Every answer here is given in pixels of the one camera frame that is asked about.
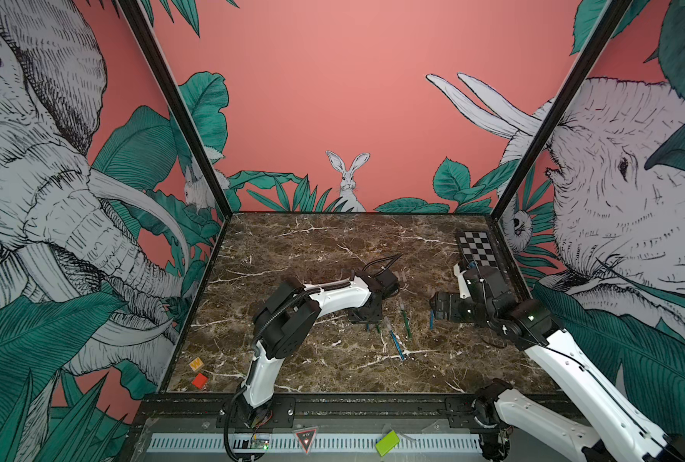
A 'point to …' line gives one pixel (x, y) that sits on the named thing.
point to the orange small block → (196, 364)
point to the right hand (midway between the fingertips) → (443, 297)
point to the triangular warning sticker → (306, 438)
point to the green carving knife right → (406, 320)
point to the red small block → (200, 380)
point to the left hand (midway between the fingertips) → (373, 316)
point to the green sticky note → (388, 443)
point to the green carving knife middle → (378, 329)
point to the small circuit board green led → (260, 441)
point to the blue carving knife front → (396, 342)
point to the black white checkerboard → (476, 246)
